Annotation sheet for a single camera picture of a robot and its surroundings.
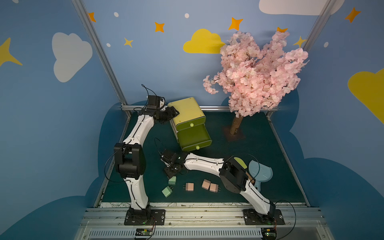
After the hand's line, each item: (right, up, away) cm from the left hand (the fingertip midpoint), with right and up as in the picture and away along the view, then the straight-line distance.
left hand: (174, 113), depth 92 cm
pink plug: (+10, -43, -9) cm, 45 cm away
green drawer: (+10, -6, -2) cm, 12 cm away
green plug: (-1, -40, -7) cm, 41 cm away
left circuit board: (-13, -60, -20) cm, 65 cm away
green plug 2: (-3, -44, -11) cm, 46 cm away
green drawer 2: (+12, -16, +3) cm, 20 cm away
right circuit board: (+49, -62, -19) cm, 82 cm away
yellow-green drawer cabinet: (+9, +3, +4) cm, 10 cm away
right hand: (-3, -35, -2) cm, 35 cm away
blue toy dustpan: (+53, -37, -1) cm, 65 cm away
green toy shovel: (+42, -32, +3) cm, 53 cm away
